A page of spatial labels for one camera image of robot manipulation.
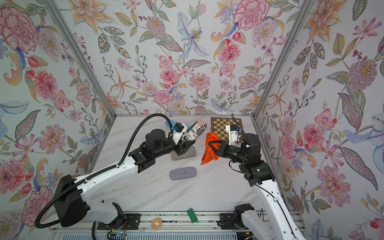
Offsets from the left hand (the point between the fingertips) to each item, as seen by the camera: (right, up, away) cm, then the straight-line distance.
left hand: (193, 138), depth 71 cm
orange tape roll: (-18, -43, +3) cm, 46 cm away
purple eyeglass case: (-6, -21, +16) cm, 27 cm away
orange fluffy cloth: (+9, -3, -5) cm, 10 cm away
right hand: (+8, -1, -3) cm, 8 cm away
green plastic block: (0, -40, +5) cm, 40 cm away
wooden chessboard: (+20, +7, +43) cm, 48 cm away
